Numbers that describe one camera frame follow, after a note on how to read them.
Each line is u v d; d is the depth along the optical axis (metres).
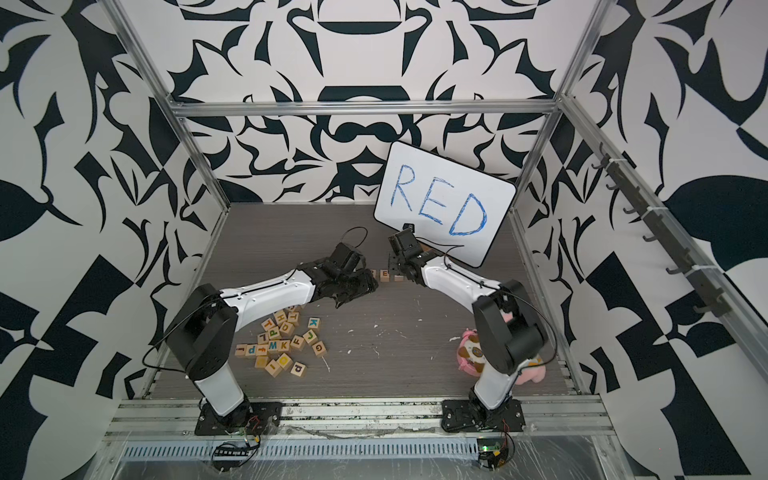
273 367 0.79
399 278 0.97
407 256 0.71
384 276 0.97
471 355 0.78
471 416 0.73
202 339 0.46
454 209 0.93
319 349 0.83
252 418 0.69
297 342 0.84
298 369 0.79
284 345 0.83
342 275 0.70
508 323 0.48
